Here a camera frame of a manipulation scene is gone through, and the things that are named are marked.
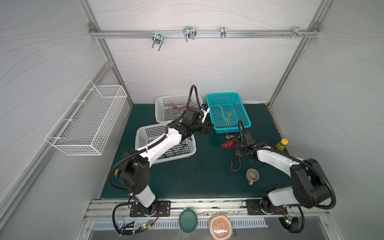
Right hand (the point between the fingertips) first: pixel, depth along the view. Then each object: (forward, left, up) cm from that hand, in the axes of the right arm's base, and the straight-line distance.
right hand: (242, 145), depth 92 cm
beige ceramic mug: (-17, -4, -3) cm, 18 cm away
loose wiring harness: (-45, +58, -3) cm, 74 cm away
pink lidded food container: (-42, +16, 0) cm, 45 cm away
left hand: (+5, +21, +18) cm, 28 cm away
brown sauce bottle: (-5, -18, +11) cm, 22 cm away
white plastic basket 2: (-1, +35, -2) cm, 35 cm away
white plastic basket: (+33, +58, +3) cm, 66 cm away
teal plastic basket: (+35, +7, -4) cm, 36 cm away
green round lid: (-41, +30, +8) cm, 52 cm away
